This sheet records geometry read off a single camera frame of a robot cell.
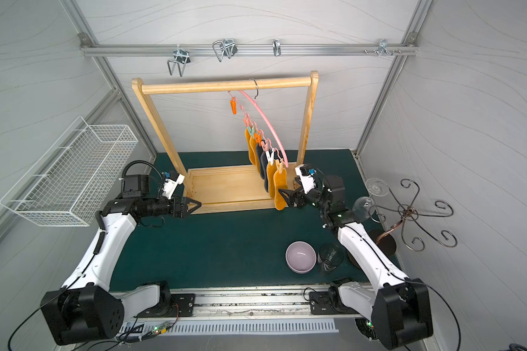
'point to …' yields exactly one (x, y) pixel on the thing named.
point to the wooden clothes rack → (231, 189)
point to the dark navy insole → (263, 161)
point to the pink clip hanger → (252, 130)
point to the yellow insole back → (252, 144)
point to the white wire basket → (69, 181)
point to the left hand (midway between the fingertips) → (193, 203)
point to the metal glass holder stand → (412, 227)
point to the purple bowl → (301, 257)
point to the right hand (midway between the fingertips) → (290, 182)
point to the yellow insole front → (279, 182)
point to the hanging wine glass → (376, 186)
